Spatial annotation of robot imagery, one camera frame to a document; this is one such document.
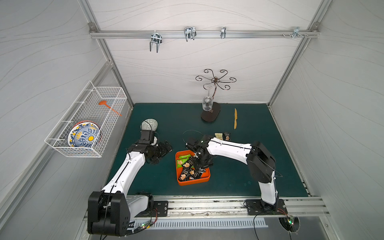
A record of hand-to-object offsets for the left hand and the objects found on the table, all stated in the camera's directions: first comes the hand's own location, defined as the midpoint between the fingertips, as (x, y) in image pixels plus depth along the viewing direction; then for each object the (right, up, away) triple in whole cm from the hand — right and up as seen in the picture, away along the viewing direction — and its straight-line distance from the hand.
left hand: (168, 152), depth 83 cm
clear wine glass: (+23, +30, +10) cm, 39 cm away
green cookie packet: (+7, -6, +5) cm, 11 cm away
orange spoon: (-34, +27, -4) cm, 44 cm away
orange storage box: (+10, -11, -1) cm, 15 cm away
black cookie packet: (+37, +7, +18) cm, 41 cm away
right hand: (+18, -9, +2) cm, 20 cm away
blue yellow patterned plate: (-32, +12, -21) cm, 40 cm away
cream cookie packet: (+31, +7, +18) cm, 37 cm away
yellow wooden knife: (+46, +18, +28) cm, 57 cm away
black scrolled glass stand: (+28, +21, +30) cm, 46 cm away
